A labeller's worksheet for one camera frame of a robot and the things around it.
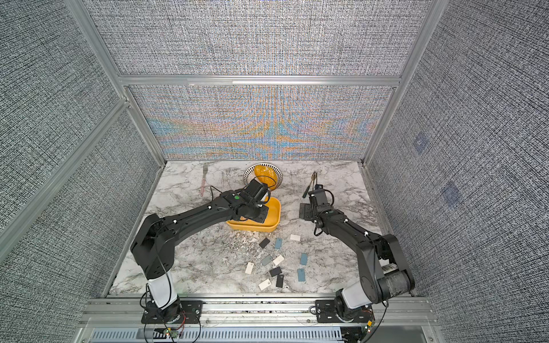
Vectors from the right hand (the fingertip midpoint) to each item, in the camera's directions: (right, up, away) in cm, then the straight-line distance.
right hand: (313, 203), depth 92 cm
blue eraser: (-15, -17, -2) cm, 23 cm away
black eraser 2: (-17, -26, -9) cm, 32 cm away
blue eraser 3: (-7, -26, -11) cm, 29 cm away
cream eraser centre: (-15, -22, -7) cm, 27 cm away
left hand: (-20, -3, -5) cm, 21 cm away
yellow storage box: (-19, -9, -3) cm, 21 cm away
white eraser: (-8, -14, -2) cm, 17 cm away
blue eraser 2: (-5, -22, -6) cm, 23 cm away
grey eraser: (-20, -22, -7) cm, 31 cm away
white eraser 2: (-27, -24, -9) cm, 37 cm away
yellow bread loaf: (-21, +12, +13) cm, 28 cm away
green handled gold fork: (+5, +12, +23) cm, 27 cm away
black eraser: (-21, -16, -2) cm, 27 cm away
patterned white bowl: (-30, +13, +20) cm, 38 cm away
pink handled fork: (-55, +15, +24) cm, 62 cm away
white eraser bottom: (-21, -29, -13) cm, 38 cm away
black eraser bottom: (-15, -28, -13) cm, 34 cm away
